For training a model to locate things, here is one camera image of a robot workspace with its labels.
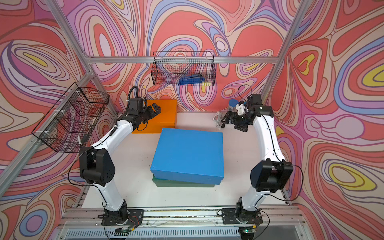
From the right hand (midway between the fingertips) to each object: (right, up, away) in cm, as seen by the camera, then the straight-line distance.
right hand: (229, 127), depth 80 cm
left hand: (-41, +10, +10) cm, 44 cm away
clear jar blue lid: (+1, +9, +35) cm, 36 cm away
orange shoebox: (-40, +6, +30) cm, 50 cm away
